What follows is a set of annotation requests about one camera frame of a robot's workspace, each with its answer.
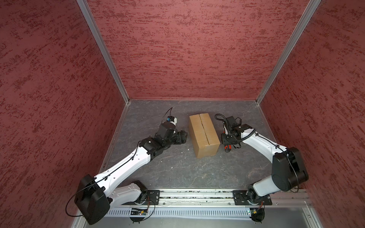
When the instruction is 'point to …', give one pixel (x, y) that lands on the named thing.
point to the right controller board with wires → (258, 214)
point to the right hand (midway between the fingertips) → (224, 143)
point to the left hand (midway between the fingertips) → (181, 136)
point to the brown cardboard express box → (204, 135)
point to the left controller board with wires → (138, 211)
